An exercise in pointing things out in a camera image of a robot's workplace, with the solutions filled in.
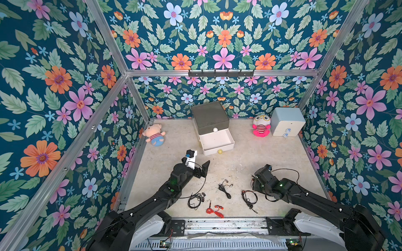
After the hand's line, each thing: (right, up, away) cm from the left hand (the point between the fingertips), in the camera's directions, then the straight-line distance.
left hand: (203, 158), depth 81 cm
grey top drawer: (+2, +26, +34) cm, 43 cm away
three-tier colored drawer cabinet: (+4, +19, +10) cm, 22 cm away
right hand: (+28, -16, +4) cm, 32 cm away
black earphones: (-2, -21, +3) cm, 22 cm away
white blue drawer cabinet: (+52, +20, +18) cm, 59 cm away
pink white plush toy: (+39, +18, +27) cm, 51 cm away
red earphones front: (+4, -27, -2) cm, 27 cm away
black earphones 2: (+10, -17, +5) cm, 21 cm away
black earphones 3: (+25, -24, -1) cm, 35 cm away
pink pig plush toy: (-33, +11, +21) cm, 40 cm away
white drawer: (+8, +8, +13) cm, 17 cm away
